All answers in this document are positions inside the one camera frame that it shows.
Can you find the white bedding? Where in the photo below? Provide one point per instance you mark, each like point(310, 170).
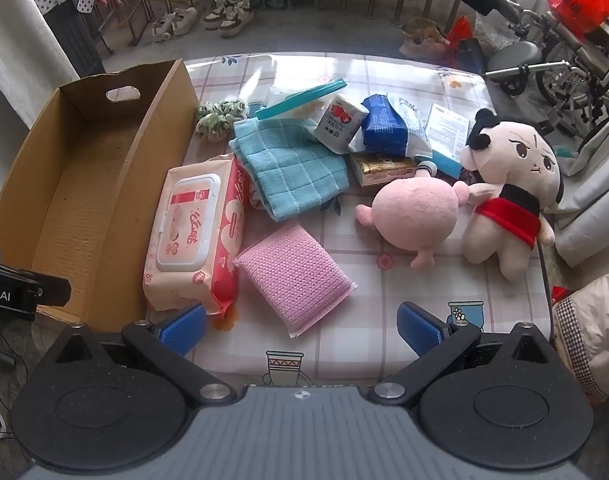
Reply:
point(594, 200)

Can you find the beige jacket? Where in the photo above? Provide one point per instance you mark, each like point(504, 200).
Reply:
point(599, 320)

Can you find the brown cardboard box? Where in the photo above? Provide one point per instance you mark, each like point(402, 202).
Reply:
point(84, 185)

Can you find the white teal paper box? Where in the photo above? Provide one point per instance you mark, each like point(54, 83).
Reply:
point(447, 130)

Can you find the clear teal zip swab bag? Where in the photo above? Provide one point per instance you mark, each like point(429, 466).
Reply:
point(289, 102)

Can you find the plush doll with red clothes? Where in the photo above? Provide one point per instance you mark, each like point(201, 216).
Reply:
point(509, 155)

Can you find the light blue checked towel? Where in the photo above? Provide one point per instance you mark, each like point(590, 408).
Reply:
point(289, 170)

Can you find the tan bag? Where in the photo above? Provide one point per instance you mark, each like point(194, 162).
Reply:
point(424, 35)

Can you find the blue tissue pack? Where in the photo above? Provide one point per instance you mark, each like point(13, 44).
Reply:
point(384, 127)

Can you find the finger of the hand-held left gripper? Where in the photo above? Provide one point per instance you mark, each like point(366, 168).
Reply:
point(54, 292)

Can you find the wheelchair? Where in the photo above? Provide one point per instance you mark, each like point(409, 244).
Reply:
point(514, 55)

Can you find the pink wet wipes pack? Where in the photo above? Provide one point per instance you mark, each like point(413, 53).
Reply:
point(184, 225)

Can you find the green white scrunchie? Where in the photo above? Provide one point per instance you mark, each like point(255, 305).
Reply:
point(219, 120)

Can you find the gold paper box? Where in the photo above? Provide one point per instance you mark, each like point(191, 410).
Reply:
point(379, 170)

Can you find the pink knitted sponge pad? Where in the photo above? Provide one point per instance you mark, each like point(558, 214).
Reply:
point(294, 275)

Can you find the round pink plush toy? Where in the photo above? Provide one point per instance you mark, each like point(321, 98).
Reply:
point(414, 210)

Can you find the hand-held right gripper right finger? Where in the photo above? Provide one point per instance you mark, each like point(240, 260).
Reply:
point(419, 327)

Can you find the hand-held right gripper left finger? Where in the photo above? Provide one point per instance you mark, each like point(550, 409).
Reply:
point(184, 327)

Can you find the small red plastic bag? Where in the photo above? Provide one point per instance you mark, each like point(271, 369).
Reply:
point(459, 30)

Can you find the white cover cloth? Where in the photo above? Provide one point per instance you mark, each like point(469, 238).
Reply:
point(19, 50)

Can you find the brown white sneaker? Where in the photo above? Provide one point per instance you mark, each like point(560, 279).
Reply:
point(218, 12)
point(237, 19)

